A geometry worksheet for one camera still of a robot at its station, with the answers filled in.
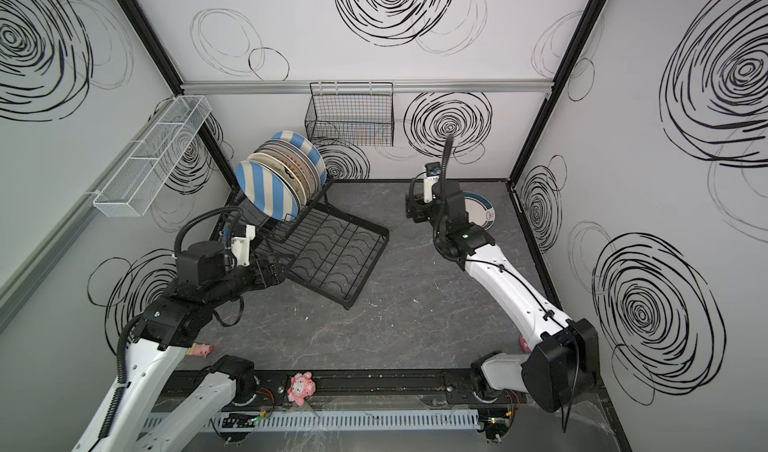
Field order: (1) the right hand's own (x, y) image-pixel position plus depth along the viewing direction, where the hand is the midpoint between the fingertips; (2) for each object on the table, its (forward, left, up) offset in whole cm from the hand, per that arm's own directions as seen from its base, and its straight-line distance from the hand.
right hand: (418, 191), depth 78 cm
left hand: (-19, +32, -4) cm, 37 cm away
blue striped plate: (-1, +40, 0) cm, 40 cm away
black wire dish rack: (-1, +30, -28) cm, 41 cm away
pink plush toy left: (-41, +28, -26) cm, 56 cm away
